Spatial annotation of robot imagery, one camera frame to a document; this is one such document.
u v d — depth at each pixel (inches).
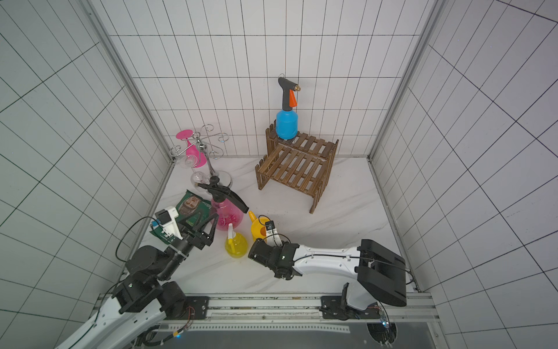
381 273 16.5
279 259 23.1
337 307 28.4
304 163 38.5
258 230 31.2
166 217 21.7
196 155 37.3
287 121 33.6
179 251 21.8
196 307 28.5
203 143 34.0
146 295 19.8
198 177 34.5
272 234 28.0
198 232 21.7
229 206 32.1
